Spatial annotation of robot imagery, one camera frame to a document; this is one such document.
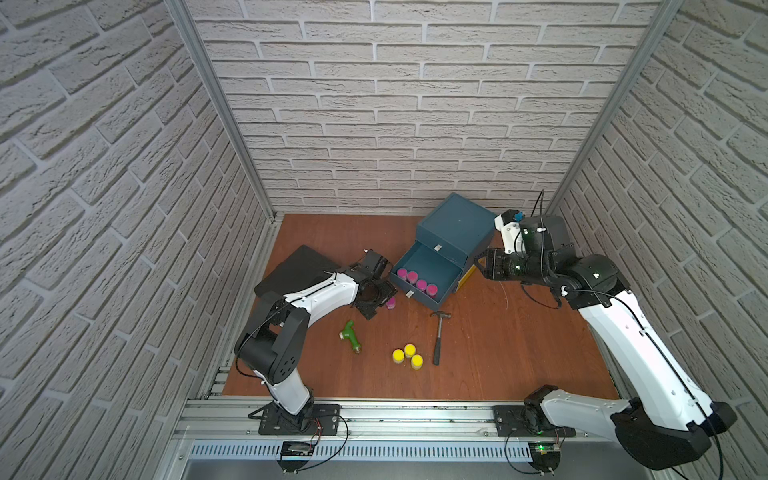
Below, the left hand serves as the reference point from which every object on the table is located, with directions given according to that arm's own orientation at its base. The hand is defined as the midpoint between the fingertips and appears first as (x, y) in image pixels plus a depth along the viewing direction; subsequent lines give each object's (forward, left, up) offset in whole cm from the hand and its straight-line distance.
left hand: (394, 295), depth 90 cm
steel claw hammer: (-15, -13, -5) cm, 20 cm away
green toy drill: (-10, +14, -5) cm, 18 cm away
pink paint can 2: (+4, -6, +4) cm, 8 cm away
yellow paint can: (-16, -4, -4) cm, 17 cm away
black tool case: (+12, +31, -4) cm, 34 cm away
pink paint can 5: (-1, +1, -4) cm, 4 cm away
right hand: (-5, -21, +26) cm, 34 cm away
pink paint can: (+5, -2, +4) cm, 7 cm away
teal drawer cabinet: (+9, -15, +17) cm, 24 cm away
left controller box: (-38, +24, -6) cm, 46 cm away
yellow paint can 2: (-19, -6, -4) cm, 20 cm away
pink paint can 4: (0, -11, +4) cm, 12 cm away
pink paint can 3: (+1, -8, +5) cm, 9 cm away
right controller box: (-41, -37, -7) cm, 55 cm away
